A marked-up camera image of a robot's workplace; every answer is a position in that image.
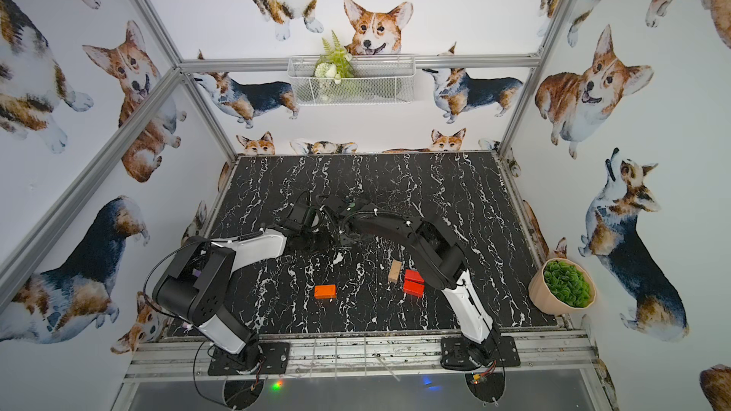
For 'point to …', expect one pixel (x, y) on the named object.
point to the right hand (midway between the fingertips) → (350, 236)
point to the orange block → (325, 292)
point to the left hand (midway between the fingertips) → (338, 237)
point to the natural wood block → (395, 270)
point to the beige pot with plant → (562, 287)
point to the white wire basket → (377, 80)
